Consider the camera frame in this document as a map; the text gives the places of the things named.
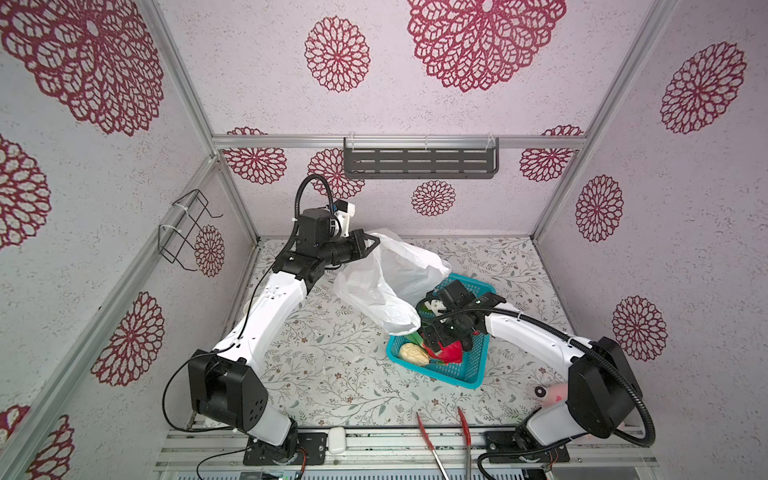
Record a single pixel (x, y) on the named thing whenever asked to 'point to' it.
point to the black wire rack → (179, 236)
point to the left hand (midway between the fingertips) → (378, 241)
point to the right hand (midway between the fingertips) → (436, 332)
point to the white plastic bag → (385, 284)
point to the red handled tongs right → (468, 444)
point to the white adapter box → (337, 442)
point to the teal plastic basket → (471, 371)
